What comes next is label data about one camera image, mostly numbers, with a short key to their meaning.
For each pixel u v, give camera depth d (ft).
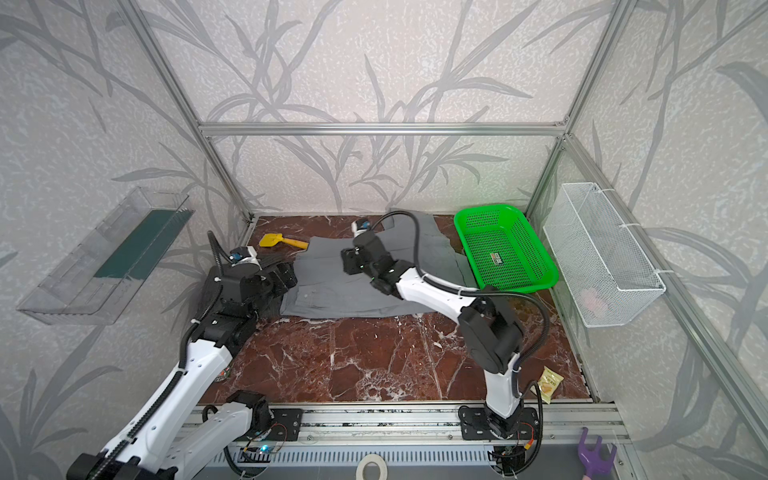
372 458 2.27
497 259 3.51
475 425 2.40
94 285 2.10
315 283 3.41
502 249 3.56
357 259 2.48
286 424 2.40
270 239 3.67
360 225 2.48
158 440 1.33
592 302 2.38
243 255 2.17
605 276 2.00
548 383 2.62
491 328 1.58
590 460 2.23
